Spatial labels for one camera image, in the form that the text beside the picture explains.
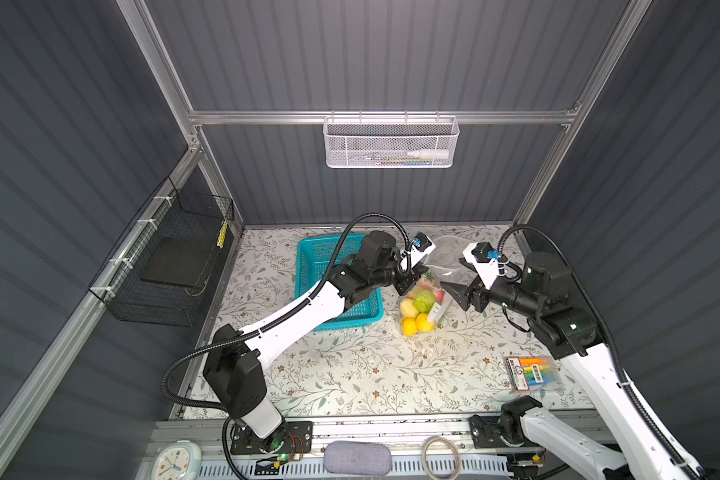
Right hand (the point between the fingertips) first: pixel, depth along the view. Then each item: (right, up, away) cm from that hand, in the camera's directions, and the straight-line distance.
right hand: (457, 271), depth 67 cm
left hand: (-6, +1, +7) cm, 9 cm away
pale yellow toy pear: (-7, -13, +24) cm, 28 cm away
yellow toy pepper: (-8, -18, +22) cm, 29 cm away
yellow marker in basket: (-61, +11, +17) cm, 64 cm away
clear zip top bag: (-4, -13, +20) cm, 24 cm away
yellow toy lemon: (-4, -16, +19) cm, 25 cm away
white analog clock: (-65, -44, +2) cm, 79 cm away
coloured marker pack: (+24, -29, +16) cm, 41 cm away
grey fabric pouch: (-23, -43, +1) cm, 49 cm away
